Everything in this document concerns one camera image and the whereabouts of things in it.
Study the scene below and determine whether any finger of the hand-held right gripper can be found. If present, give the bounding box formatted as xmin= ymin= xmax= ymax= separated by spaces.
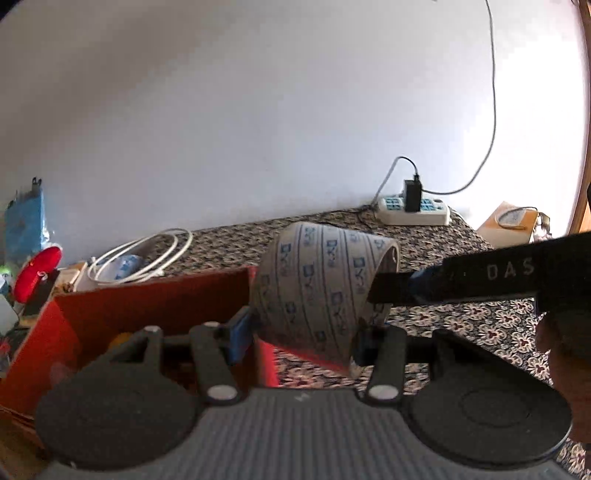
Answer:
xmin=368 ymin=270 xmax=444 ymax=305

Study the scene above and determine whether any floral patterned tablecloth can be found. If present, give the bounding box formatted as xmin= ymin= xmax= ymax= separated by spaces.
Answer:
xmin=92 ymin=207 xmax=591 ymax=476

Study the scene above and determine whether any blue white plastic packet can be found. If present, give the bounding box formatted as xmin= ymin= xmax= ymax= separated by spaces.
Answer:
xmin=108 ymin=255 xmax=148 ymax=278

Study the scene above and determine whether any red plush toy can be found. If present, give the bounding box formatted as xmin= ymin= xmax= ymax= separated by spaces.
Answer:
xmin=13 ymin=246 xmax=63 ymax=301

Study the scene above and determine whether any tan cardboard box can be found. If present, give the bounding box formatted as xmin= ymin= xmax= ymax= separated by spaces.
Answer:
xmin=475 ymin=200 xmax=541 ymax=245

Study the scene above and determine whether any person's right hand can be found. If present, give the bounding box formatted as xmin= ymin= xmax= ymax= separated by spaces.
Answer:
xmin=536 ymin=310 xmax=591 ymax=446

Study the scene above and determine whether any coiled white cable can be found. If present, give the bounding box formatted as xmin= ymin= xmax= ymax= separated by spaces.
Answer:
xmin=87 ymin=228 xmax=194 ymax=283

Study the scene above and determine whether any grey power cord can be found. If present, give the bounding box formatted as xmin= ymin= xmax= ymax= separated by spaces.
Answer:
xmin=421 ymin=0 xmax=498 ymax=197

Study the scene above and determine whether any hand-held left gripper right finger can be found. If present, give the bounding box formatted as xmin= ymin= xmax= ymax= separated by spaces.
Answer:
xmin=352 ymin=322 xmax=495 ymax=409

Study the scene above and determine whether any small tan paper box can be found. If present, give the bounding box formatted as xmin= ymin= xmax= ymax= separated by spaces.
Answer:
xmin=60 ymin=262 xmax=89 ymax=292

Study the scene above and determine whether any black charger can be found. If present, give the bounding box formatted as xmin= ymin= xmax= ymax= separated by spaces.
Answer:
xmin=404 ymin=179 xmax=423 ymax=213

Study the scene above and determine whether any red cardboard box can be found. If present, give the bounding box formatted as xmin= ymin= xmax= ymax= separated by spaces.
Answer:
xmin=0 ymin=265 xmax=280 ymax=418

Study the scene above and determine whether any patterned white cup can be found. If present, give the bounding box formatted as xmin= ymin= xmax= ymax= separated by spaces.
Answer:
xmin=252 ymin=222 xmax=402 ymax=377

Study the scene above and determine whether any blue plastic bag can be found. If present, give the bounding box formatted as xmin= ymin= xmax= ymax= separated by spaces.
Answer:
xmin=4 ymin=178 xmax=47 ymax=266

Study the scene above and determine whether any white power strip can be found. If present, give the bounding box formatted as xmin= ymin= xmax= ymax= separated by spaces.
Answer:
xmin=378 ymin=195 xmax=451 ymax=226

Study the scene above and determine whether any black charger cable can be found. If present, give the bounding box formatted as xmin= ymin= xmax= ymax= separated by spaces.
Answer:
xmin=323 ymin=156 xmax=422 ymax=232

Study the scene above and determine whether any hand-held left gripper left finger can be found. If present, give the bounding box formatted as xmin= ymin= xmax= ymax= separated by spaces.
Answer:
xmin=111 ymin=307 xmax=254 ymax=407

